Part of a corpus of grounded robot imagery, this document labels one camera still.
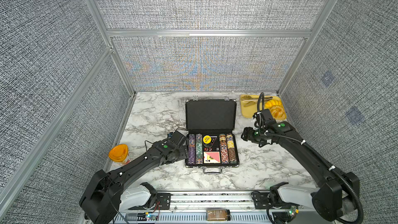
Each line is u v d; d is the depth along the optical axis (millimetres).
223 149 862
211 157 855
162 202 732
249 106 1133
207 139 908
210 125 921
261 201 728
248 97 1126
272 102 1095
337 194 390
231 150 855
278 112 1033
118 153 796
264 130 574
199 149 856
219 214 667
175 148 631
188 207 731
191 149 871
